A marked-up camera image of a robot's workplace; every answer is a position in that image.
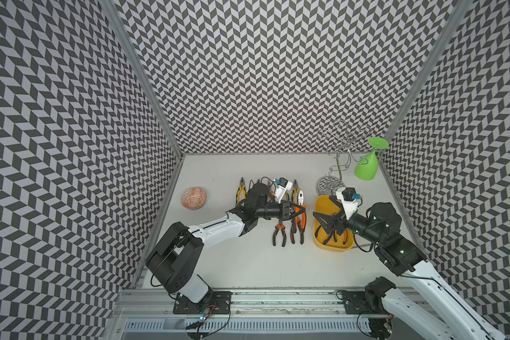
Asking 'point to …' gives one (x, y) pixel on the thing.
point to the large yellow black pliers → (295, 190)
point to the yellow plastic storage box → (324, 238)
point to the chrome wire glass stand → (341, 145)
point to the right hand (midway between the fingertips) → (322, 209)
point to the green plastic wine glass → (366, 167)
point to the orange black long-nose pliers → (277, 227)
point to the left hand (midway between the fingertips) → (302, 212)
